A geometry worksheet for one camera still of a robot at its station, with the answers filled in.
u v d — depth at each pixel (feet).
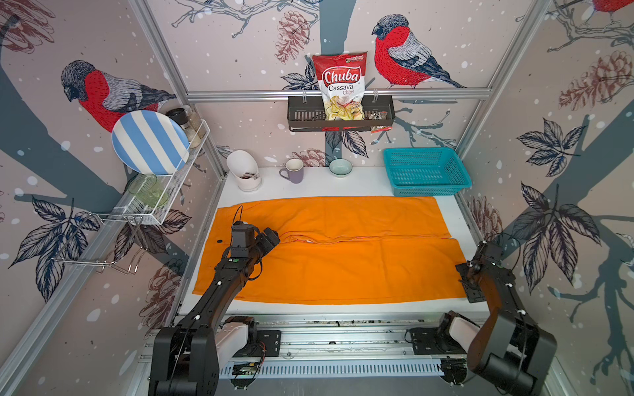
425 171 4.01
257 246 2.45
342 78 2.62
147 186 2.27
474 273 2.05
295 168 3.64
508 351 1.42
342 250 3.08
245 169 3.74
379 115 2.96
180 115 2.62
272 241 2.59
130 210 2.11
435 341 2.39
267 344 2.40
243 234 2.13
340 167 3.92
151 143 2.39
